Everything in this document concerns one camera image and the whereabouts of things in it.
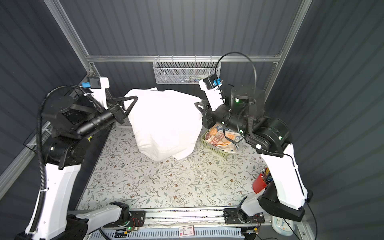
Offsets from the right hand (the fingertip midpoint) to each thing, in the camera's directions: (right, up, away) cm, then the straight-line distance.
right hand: (198, 104), depth 48 cm
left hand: (-21, +3, +2) cm, 22 cm away
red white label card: (-5, -57, +21) cm, 61 cm away
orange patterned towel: (+17, -15, +45) cm, 50 cm away
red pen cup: (+36, -41, +38) cm, 67 cm away
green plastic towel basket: (+11, -21, +45) cm, 51 cm away
